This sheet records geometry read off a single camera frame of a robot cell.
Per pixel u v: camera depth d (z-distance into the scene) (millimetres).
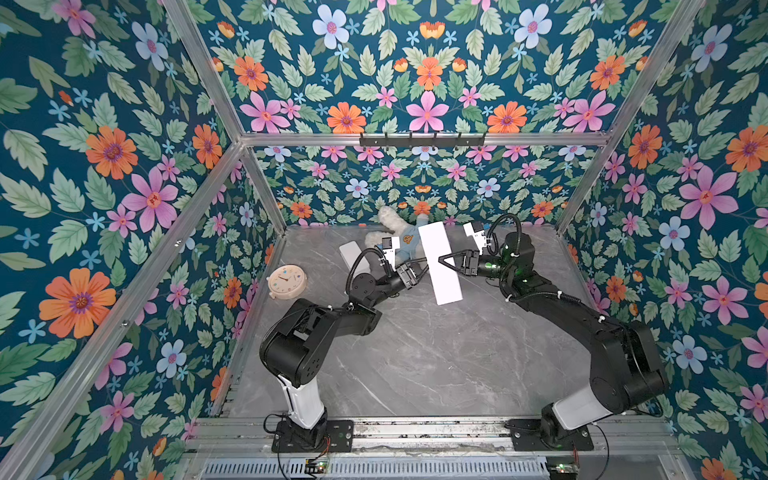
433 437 750
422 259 760
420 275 763
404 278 716
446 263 748
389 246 742
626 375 441
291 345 495
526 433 731
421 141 932
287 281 1014
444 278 748
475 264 691
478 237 736
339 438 733
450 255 748
